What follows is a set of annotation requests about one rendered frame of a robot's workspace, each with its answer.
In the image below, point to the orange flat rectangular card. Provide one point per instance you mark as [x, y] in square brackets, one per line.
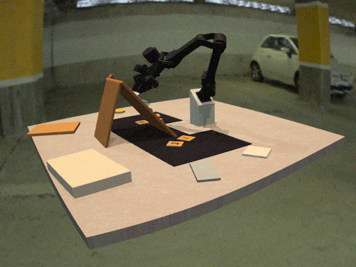
[54, 129]

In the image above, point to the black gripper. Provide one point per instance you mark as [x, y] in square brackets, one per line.
[144, 83]

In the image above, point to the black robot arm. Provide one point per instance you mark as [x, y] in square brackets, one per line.
[174, 57]

